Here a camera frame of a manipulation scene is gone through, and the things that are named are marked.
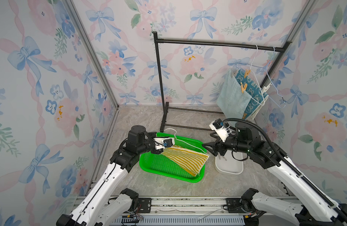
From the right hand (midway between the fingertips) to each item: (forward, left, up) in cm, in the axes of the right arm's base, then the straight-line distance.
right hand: (208, 138), depth 66 cm
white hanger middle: (+56, -44, -6) cm, 71 cm away
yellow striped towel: (-2, +8, -21) cm, 22 cm away
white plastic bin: (0, -21, -31) cm, 38 cm away
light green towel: (+31, -20, -6) cm, 38 cm away
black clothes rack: (+38, +26, -24) cm, 52 cm away
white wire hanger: (-1, +12, -2) cm, 12 cm away
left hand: (+4, +20, -3) cm, 21 cm away
